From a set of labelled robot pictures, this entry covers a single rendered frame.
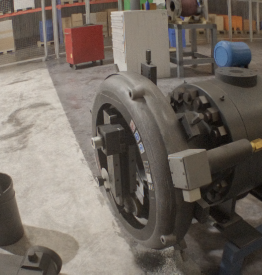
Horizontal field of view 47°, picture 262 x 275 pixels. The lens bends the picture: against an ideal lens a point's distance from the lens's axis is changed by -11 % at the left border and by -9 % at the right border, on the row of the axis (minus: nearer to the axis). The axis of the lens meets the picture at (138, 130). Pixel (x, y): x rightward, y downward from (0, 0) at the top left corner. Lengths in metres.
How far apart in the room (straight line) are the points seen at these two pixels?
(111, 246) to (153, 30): 3.90
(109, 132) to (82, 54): 5.41
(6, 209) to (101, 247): 0.58
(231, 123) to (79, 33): 5.44
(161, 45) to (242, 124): 4.02
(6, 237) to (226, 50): 1.63
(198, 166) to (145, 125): 0.22
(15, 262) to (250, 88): 1.39
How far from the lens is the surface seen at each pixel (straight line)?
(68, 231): 1.99
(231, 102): 1.34
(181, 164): 0.93
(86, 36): 6.55
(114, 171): 1.36
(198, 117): 0.98
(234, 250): 1.45
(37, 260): 1.52
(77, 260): 1.78
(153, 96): 1.09
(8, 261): 1.63
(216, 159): 0.99
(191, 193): 0.96
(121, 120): 1.25
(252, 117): 1.36
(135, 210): 1.45
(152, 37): 5.16
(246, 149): 1.07
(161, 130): 1.02
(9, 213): 1.87
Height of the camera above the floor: 1.25
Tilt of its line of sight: 22 degrees down
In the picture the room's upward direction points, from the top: 3 degrees counter-clockwise
